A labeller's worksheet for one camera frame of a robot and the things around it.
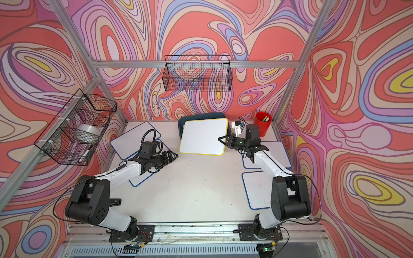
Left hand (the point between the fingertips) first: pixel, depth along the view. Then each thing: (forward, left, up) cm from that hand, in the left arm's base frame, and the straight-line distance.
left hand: (175, 158), depth 91 cm
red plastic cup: (+22, -55, +5) cm, 59 cm away
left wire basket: (-1, +44, +22) cm, 49 cm away
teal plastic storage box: (+33, 0, -1) cm, 33 cm away
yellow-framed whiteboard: (+17, -14, -1) cm, 22 cm away
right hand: (+3, -25, +12) cm, 28 cm away
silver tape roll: (-3, +34, +26) cm, 43 cm away
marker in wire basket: (-8, +37, +18) cm, 42 cm away
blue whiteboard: (-13, -47, -8) cm, 50 cm away
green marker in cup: (+28, -57, +5) cm, 64 cm away
